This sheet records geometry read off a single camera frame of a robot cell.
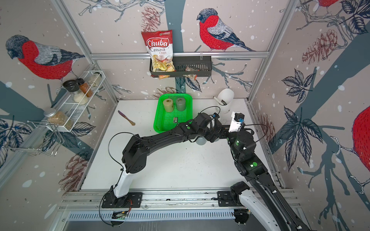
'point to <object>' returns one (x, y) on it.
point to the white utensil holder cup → (226, 96)
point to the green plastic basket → (165, 121)
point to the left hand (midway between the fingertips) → (218, 129)
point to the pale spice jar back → (95, 80)
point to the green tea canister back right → (180, 104)
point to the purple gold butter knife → (132, 123)
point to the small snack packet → (189, 68)
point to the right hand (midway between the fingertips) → (223, 117)
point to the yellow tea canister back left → (168, 105)
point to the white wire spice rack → (66, 116)
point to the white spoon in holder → (218, 101)
